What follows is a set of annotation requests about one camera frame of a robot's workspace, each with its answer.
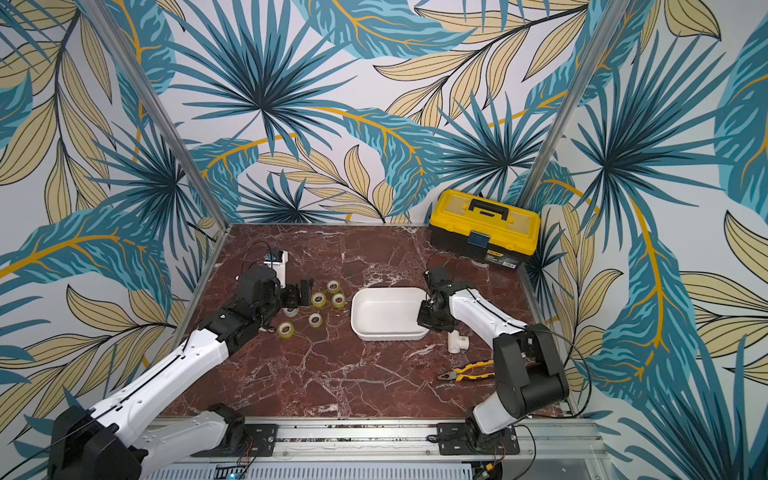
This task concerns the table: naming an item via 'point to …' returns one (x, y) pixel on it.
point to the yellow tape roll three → (339, 300)
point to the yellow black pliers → (456, 375)
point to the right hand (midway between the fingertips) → (427, 322)
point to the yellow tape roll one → (333, 287)
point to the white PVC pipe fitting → (456, 342)
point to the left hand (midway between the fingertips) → (296, 283)
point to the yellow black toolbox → (495, 231)
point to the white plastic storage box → (387, 314)
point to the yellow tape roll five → (315, 320)
